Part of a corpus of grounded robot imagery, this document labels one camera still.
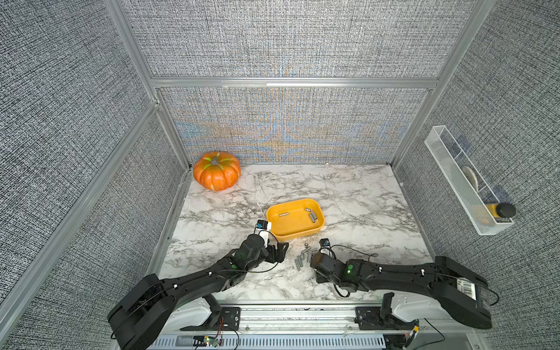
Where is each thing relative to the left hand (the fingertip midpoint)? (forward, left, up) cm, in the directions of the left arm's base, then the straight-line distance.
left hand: (283, 242), depth 82 cm
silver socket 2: (+15, -14, -8) cm, 22 cm away
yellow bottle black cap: (-5, -62, +25) cm, 67 cm away
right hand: (-6, -12, -8) cm, 16 cm away
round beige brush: (+8, -61, +25) cm, 66 cm away
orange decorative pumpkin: (+36, +29, +3) cm, 46 cm away
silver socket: (+17, 0, -9) cm, 19 cm away
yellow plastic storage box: (+15, -6, -9) cm, 18 cm away
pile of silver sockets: (-1, -11, -8) cm, 13 cm away
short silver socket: (+19, -13, -7) cm, 24 cm away
